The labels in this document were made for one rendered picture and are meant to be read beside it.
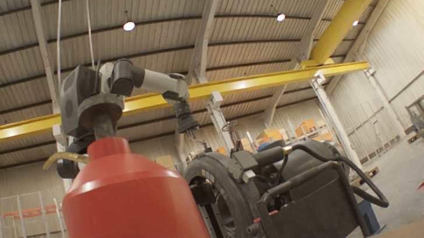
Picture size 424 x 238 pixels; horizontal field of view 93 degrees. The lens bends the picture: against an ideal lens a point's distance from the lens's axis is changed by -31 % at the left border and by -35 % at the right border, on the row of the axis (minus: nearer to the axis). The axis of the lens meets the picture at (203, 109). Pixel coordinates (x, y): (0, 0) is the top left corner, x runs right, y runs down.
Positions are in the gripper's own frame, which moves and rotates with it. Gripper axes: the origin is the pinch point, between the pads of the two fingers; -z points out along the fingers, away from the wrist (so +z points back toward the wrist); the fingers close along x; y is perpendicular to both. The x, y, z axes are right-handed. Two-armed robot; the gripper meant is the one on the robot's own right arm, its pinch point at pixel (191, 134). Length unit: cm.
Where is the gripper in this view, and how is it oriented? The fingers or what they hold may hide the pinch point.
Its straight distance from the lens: 153.9
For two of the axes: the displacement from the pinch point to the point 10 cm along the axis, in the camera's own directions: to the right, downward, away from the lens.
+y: -3.6, -2.3, -9.0
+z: -3.3, -8.8, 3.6
